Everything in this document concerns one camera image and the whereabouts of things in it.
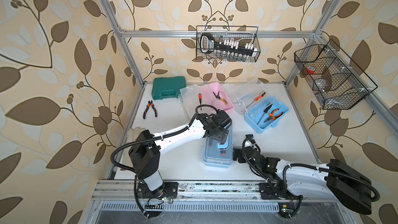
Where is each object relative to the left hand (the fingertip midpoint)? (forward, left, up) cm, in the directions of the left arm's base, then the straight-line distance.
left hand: (216, 132), depth 81 cm
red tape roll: (+26, -49, +22) cm, 60 cm away
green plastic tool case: (+39, +33, -6) cm, 52 cm away
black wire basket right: (+17, -57, +23) cm, 64 cm away
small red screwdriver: (+24, +9, 0) cm, 26 cm away
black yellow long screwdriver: (+21, -35, -10) cm, 42 cm away
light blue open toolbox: (+21, -32, -10) cm, 39 cm away
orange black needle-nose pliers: (+18, -37, -11) cm, 43 cm away
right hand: (-5, -13, -11) cm, 18 cm away
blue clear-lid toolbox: (-10, -1, -6) cm, 11 cm away
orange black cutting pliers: (+29, +45, -12) cm, 55 cm away
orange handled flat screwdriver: (+26, -28, -3) cm, 38 cm away
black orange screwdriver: (-10, -3, -3) cm, 11 cm away
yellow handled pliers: (+34, -4, -11) cm, 36 cm away
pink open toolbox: (+32, +2, -5) cm, 32 cm away
